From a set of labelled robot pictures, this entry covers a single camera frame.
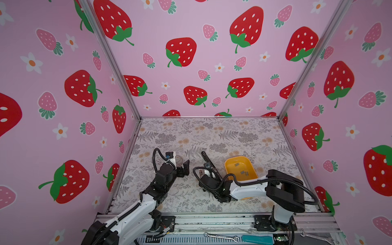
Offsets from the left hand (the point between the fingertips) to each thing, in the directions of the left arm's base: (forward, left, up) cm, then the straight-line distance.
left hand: (182, 160), depth 83 cm
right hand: (-6, -11, -10) cm, 16 cm away
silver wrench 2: (-34, -69, -12) cm, 79 cm away
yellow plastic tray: (+3, -36, -13) cm, 39 cm away
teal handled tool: (-35, -39, -12) cm, 53 cm away
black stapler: (+3, -17, -10) cm, 20 cm away
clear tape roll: (+7, +4, -13) cm, 15 cm away
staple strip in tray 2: (+4, -33, -13) cm, 36 cm away
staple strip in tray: (-1, -37, -13) cm, 39 cm away
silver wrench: (-34, -27, -12) cm, 45 cm away
